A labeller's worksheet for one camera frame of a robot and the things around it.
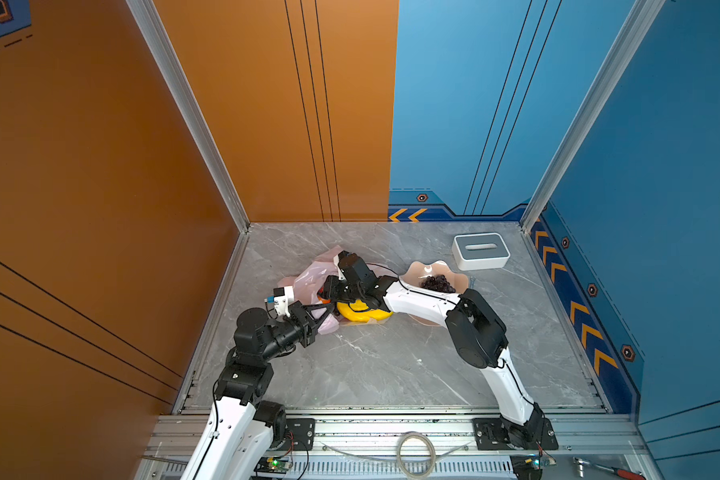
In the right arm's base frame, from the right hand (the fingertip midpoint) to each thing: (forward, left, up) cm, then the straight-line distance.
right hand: (316, 291), depth 88 cm
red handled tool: (-43, -74, -12) cm, 86 cm away
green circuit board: (-41, +7, -12) cm, 43 cm away
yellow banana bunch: (-10, -13, +6) cm, 18 cm away
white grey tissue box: (+23, -57, -9) cm, 63 cm away
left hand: (-13, -8, +15) cm, 21 cm away
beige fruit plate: (+13, -32, -7) cm, 35 cm away
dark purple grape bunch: (+7, -38, -6) cm, 39 cm away
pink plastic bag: (-1, +1, +6) cm, 6 cm away
